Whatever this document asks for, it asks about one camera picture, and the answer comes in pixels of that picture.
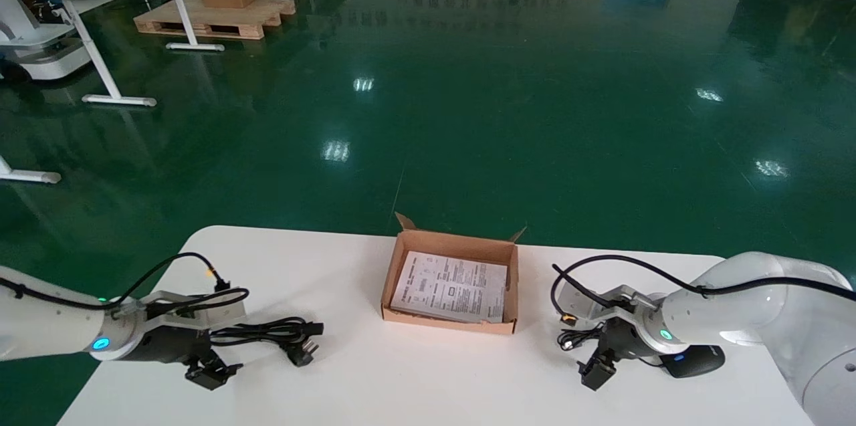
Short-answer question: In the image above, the printed white instruction sheet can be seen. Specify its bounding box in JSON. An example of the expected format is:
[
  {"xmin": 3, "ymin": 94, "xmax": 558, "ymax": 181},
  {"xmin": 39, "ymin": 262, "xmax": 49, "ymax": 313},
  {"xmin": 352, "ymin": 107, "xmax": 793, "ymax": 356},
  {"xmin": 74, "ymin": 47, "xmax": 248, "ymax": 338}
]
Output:
[{"xmin": 391, "ymin": 251, "xmax": 509, "ymax": 324}]

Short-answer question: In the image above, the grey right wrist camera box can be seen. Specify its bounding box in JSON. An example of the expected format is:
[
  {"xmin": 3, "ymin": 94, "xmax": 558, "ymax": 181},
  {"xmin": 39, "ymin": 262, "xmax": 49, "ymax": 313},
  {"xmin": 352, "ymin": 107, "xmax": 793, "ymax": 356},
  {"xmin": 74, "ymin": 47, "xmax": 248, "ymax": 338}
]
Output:
[{"xmin": 555, "ymin": 279, "xmax": 653, "ymax": 330}]

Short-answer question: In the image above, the brown cardboard storage box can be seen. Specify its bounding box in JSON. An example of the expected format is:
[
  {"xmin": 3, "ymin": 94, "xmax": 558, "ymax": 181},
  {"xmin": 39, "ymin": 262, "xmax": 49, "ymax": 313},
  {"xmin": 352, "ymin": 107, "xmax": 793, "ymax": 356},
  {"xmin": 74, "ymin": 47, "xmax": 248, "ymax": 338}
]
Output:
[{"xmin": 381, "ymin": 212, "xmax": 527, "ymax": 336}]

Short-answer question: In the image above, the black wired computer mouse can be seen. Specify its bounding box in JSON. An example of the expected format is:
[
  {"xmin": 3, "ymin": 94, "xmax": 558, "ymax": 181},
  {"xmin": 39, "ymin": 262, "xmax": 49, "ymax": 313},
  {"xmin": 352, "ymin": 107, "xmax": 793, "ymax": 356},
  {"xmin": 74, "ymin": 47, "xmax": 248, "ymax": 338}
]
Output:
[{"xmin": 557, "ymin": 322, "xmax": 726, "ymax": 379}]

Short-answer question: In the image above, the wooden pallet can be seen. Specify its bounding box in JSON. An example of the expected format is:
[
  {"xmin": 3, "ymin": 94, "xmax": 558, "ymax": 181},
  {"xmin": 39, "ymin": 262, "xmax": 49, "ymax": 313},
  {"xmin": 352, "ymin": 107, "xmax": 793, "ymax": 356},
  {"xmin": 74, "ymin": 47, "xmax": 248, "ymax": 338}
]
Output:
[{"xmin": 134, "ymin": 0, "xmax": 297, "ymax": 39}]

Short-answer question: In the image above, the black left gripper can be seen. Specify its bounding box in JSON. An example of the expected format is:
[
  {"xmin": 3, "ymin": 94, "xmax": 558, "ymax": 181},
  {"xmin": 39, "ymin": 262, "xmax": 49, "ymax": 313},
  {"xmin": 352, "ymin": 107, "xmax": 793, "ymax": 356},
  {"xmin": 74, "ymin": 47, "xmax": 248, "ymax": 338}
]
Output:
[{"xmin": 124, "ymin": 327, "xmax": 243, "ymax": 393}]

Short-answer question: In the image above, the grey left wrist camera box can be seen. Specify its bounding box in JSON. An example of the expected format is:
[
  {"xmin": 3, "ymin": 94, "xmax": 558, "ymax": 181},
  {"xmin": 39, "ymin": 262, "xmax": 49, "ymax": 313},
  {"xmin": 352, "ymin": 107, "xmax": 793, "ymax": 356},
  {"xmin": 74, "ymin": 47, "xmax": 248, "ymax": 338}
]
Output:
[{"xmin": 130, "ymin": 289, "xmax": 248, "ymax": 346}]

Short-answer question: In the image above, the black power cable with plug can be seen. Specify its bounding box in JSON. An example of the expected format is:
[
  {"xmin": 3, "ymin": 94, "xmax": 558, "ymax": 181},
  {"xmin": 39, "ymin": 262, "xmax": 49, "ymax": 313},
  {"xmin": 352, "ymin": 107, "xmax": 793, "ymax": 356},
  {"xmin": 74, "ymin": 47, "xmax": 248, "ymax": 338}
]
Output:
[{"xmin": 209, "ymin": 317, "xmax": 325, "ymax": 368}]

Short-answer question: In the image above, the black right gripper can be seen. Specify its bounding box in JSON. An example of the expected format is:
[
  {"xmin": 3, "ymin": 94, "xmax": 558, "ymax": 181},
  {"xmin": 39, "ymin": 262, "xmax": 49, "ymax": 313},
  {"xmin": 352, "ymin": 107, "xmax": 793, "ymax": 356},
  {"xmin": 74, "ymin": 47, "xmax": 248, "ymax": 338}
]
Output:
[{"xmin": 578, "ymin": 319, "xmax": 663, "ymax": 392}]

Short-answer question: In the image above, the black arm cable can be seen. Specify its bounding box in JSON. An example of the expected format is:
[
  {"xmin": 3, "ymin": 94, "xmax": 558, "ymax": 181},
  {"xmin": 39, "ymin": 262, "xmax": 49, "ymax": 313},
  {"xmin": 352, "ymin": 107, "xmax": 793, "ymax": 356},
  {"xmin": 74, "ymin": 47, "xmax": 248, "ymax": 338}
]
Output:
[
  {"xmin": 550, "ymin": 254, "xmax": 856, "ymax": 326},
  {"xmin": 0, "ymin": 252, "xmax": 249, "ymax": 320}
]

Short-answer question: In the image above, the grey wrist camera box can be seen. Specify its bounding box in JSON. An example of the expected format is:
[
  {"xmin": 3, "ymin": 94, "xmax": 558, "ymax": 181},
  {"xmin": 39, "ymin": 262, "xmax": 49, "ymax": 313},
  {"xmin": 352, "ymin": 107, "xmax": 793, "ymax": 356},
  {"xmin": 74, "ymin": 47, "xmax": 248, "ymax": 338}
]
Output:
[
  {"xmin": 130, "ymin": 289, "xmax": 248, "ymax": 346},
  {"xmin": 555, "ymin": 279, "xmax": 653, "ymax": 330}
]

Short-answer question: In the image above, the white wheeled robot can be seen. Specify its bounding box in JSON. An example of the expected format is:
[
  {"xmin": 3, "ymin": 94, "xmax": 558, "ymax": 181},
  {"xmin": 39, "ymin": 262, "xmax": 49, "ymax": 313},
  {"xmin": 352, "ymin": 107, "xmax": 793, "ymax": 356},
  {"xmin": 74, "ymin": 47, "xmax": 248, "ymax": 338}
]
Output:
[{"xmin": 0, "ymin": 0, "xmax": 93, "ymax": 81}]

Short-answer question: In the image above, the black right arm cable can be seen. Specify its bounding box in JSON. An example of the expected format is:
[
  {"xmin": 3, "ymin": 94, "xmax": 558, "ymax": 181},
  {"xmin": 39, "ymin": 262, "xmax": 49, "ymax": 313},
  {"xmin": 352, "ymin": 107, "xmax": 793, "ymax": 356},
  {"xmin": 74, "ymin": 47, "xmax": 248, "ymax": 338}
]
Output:
[{"xmin": 550, "ymin": 254, "xmax": 856, "ymax": 326}]

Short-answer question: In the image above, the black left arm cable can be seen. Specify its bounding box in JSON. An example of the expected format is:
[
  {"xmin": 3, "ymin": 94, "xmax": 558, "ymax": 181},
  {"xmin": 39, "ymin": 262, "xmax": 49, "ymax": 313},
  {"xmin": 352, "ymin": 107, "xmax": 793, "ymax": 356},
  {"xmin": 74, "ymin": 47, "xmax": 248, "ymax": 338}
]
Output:
[{"xmin": 0, "ymin": 252, "xmax": 249, "ymax": 320}]

